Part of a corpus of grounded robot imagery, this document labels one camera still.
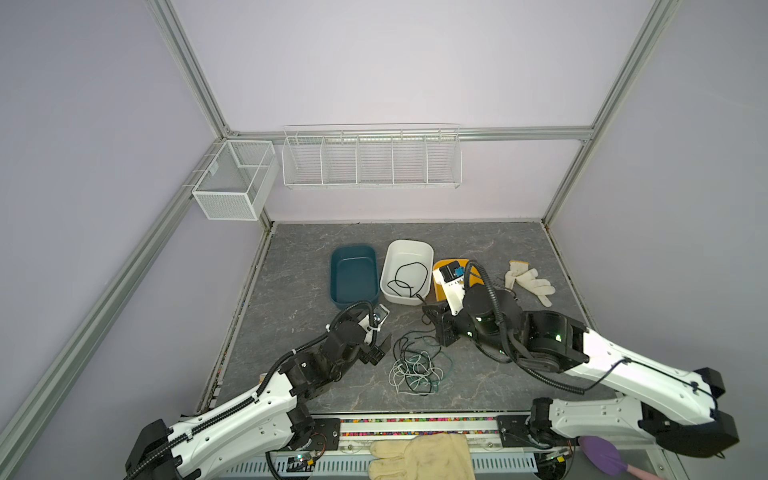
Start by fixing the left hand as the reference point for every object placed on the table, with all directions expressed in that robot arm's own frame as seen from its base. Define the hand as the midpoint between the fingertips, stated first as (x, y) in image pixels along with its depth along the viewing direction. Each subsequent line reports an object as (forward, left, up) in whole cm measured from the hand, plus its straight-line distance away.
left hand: (373, 325), depth 77 cm
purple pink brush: (-31, -55, -14) cm, 64 cm away
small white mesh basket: (+49, +44, +10) cm, 67 cm away
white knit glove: (+24, -51, -14) cm, 58 cm away
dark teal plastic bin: (+22, +7, -8) cm, 24 cm away
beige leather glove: (-28, -10, -14) cm, 33 cm away
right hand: (-5, -11, +16) cm, 21 cm away
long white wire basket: (+53, -1, +16) cm, 55 cm away
